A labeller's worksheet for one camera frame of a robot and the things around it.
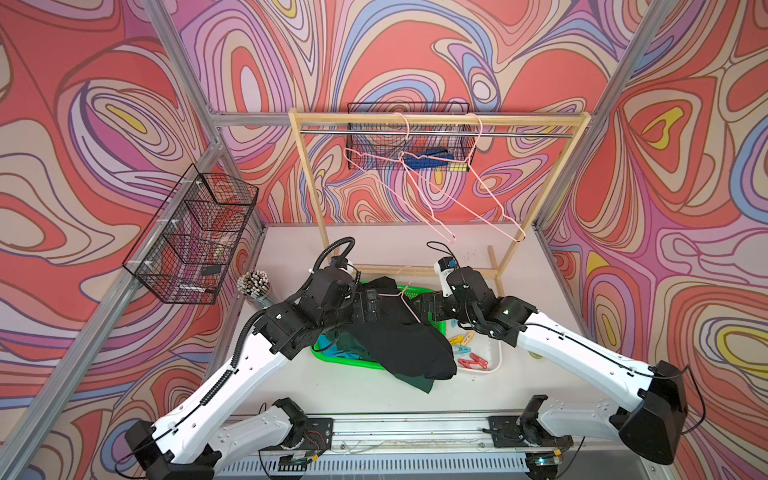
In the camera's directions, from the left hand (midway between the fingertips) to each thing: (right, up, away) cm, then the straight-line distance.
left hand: (371, 303), depth 70 cm
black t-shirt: (+8, -10, +5) cm, 13 cm away
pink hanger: (+8, +1, +13) cm, 15 cm away
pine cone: (-32, +3, +11) cm, 34 cm away
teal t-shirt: (-14, -13, +13) cm, 23 cm away
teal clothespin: (+26, -16, +17) cm, 35 cm away
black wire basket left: (-51, +12, +10) cm, 54 cm away
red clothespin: (+31, -19, +14) cm, 39 cm away
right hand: (+14, -3, +7) cm, 16 cm away
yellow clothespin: (+24, -14, +17) cm, 33 cm away
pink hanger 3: (+29, +35, +45) cm, 64 cm away
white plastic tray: (+30, -17, +17) cm, 38 cm away
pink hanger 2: (+19, +33, +45) cm, 59 cm away
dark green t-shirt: (-3, -12, +3) cm, 13 cm away
